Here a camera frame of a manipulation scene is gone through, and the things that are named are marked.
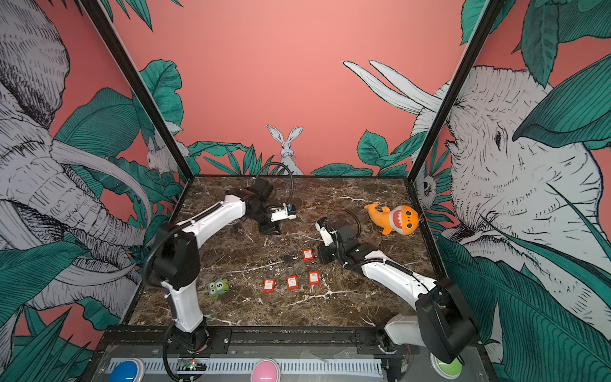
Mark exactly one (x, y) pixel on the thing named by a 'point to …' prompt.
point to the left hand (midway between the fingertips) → (277, 221)
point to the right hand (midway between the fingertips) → (315, 245)
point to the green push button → (449, 371)
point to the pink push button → (266, 370)
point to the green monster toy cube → (218, 287)
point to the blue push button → (130, 370)
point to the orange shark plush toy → (402, 220)
